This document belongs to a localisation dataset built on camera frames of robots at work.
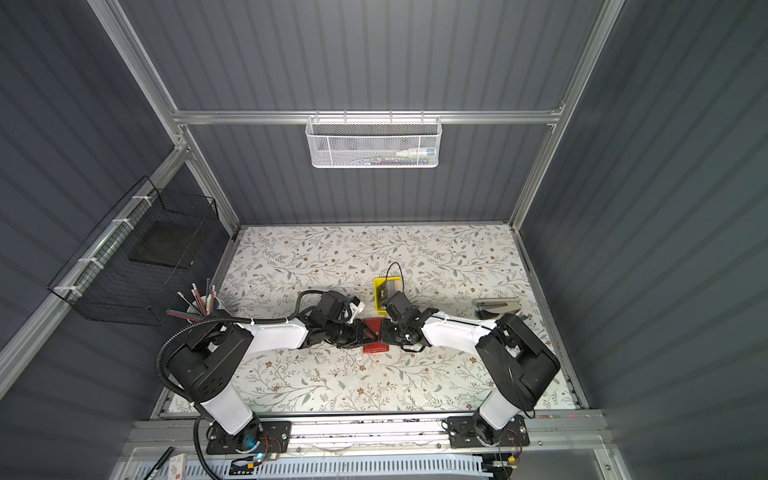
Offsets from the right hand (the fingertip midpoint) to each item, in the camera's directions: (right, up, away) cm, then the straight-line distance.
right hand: (384, 335), depth 88 cm
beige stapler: (+38, +7, +9) cm, 40 cm away
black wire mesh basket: (-62, +23, -15) cm, 67 cm away
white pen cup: (-53, +9, -2) cm, 54 cm away
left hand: (-1, -2, -3) cm, 4 cm away
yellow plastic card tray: (0, +13, +10) cm, 16 cm away
